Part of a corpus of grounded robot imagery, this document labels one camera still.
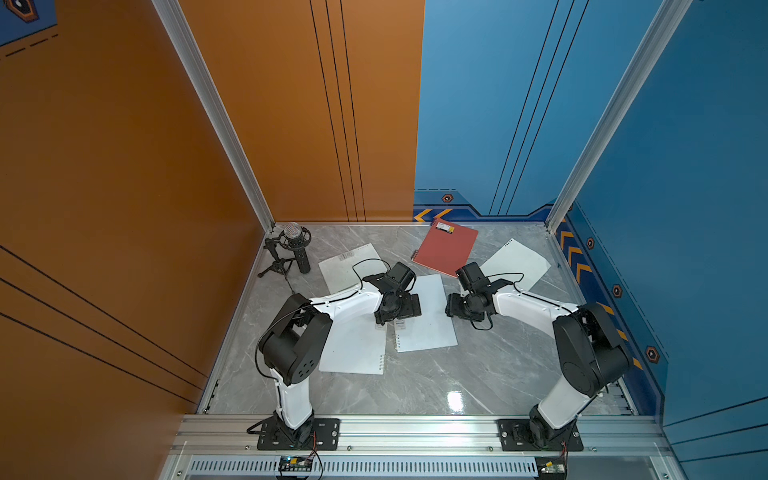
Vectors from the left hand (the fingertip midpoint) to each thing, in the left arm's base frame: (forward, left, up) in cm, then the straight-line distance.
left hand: (409, 309), depth 92 cm
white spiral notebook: (-10, +16, -4) cm, 20 cm away
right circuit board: (-39, -34, -6) cm, 52 cm away
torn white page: (+22, -40, -4) cm, 46 cm away
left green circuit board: (-39, +29, -5) cm, 49 cm away
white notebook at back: (+17, +21, -2) cm, 27 cm away
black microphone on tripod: (+14, +37, +13) cm, 42 cm away
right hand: (0, -14, -2) cm, 14 cm away
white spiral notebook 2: (-5, -8, -3) cm, 9 cm away
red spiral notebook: (+30, -15, -5) cm, 34 cm away
